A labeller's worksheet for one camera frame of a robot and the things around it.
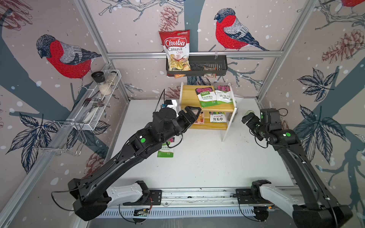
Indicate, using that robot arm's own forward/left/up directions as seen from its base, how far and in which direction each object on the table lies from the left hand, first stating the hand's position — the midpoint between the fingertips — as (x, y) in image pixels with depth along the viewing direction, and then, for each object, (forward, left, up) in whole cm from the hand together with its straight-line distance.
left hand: (201, 111), depth 58 cm
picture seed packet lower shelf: (+15, -2, -26) cm, 30 cm away
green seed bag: (0, +19, -42) cm, 46 cm away
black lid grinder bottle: (+22, +52, -7) cm, 57 cm away
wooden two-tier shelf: (+18, +5, -9) cm, 20 cm away
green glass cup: (+6, -24, -8) cm, 27 cm away
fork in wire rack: (+13, +57, -6) cm, 59 cm away
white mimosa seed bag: (+18, -14, -8) cm, 25 cm away
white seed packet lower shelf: (+16, -13, -26) cm, 33 cm away
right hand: (+8, -26, -17) cm, 32 cm away
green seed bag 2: (+18, -5, -9) cm, 20 cm away
